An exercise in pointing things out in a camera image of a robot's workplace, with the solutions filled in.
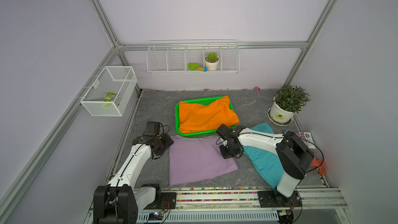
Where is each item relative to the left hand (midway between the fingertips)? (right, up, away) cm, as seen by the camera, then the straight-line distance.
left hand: (171, 144), depth 84 cm
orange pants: (+11, +14, +14) cm, 22 cm away
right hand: (+30, -7, +4) cm, 31 cm away
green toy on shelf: (+13, +46, +14) cm, 50 cm away
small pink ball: (+60, +35, +40) cm, 80 cm away
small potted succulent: (+22, +48, +7) cm, 53 cm away
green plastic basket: (+19, +24, +18) cm, 36 cm away
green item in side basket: (-29, +24, -9) cm, 39 cm away
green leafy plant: (+68, +25, +5) cm, 73 cm away
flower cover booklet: (+82, +1, +11) cm, 83 cm away
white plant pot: (+66, +15, +12) cm, 69 cm away
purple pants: (+12, -8, +3) cm, 15 cm away
